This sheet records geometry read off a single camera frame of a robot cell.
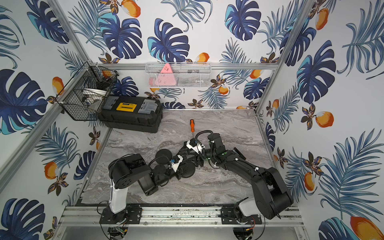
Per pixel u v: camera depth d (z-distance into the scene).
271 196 0.43
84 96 0.92
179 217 0.75
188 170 0.86
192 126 1.10
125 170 0.52
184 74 0.92
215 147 0.68
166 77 0.90
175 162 0.75
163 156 0.95
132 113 0.95
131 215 0.74
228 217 0.74
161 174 0.70
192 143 0.69
